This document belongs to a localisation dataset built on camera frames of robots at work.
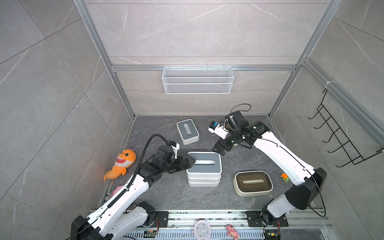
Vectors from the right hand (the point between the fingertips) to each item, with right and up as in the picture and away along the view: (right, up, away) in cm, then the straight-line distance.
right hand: (219, 142), depth 76 cm
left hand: (-15, -9, -2) cm, 18 cm away
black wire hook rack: (+53, +1, -11) cm, 54 cm away
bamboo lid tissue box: (-8, -19, 0) cm, 21 cm away
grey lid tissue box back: (-18, +5, +31) cm, 36 cm away
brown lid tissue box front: (+19, -23, +5) cm, 30 cm away
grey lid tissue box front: (-6, -12, -1) cm, 13 cm away
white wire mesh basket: (-11, +41, +25) cm, 49 cm away
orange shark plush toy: (-53, -11, +9) cm, 55 cm away
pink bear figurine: (+4, -41, -8) cm, 42 cm away
